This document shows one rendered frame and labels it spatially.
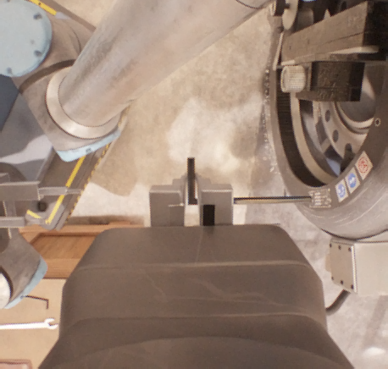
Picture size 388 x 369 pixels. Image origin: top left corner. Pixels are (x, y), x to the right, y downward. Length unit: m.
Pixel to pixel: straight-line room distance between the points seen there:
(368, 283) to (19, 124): 0.97
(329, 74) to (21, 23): 0.56
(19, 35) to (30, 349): 1.03
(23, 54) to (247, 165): 0.98
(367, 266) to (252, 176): 0.81
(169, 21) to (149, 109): 0.99
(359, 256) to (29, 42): 0.74
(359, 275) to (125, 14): 0.56
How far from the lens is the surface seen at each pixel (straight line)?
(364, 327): 2.01
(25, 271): 0.85
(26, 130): 0.97
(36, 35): 0.65
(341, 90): 0.52
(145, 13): 0.31
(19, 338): 1.28
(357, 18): 0.53
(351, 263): 0.62
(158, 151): 1.29
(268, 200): 0.17
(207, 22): 0.29
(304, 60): 0.54
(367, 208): 0.52
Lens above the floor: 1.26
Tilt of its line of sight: 76 degrees down
